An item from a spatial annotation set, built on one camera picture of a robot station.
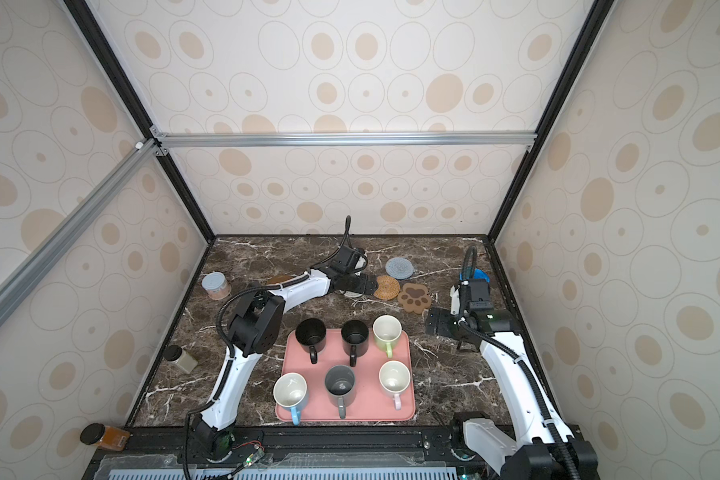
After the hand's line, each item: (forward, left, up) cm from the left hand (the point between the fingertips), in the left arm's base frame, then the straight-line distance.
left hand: (377, 279), depth 101 cm
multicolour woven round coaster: (-8, +9, +4) cm, 13 cm away
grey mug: (-34, +10, -2) cm, 36 cm away
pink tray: (-35, 0, -1) cm, 35 cm away
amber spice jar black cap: (-48, +63, +5) cm, 79 cm away
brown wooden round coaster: (+2, +35, -4) cm, 35 cm away
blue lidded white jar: (+6, -38, -5) cm, 38 cm away
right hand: (-21, -18, +9) cm, 29 cm away
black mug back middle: (-21, +7, -2) cm, 22 cm away
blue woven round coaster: (+8, -8, -5) cm, 13 cm away
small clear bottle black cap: (-28, +56, +3) cm, 62 cm away
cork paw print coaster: (-4, -13, -6) cm, 15 cm away
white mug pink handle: (-33, -5, 0) cm, 33 cm away
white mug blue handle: (-36, +23, +1) cm, 43 cm away
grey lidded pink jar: (-3, +54, 0) cm, 54 cm away
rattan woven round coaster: (-1, -4, -4) cm, 6 cm away
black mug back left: (-20, +20, -2) cm, 28 cm away
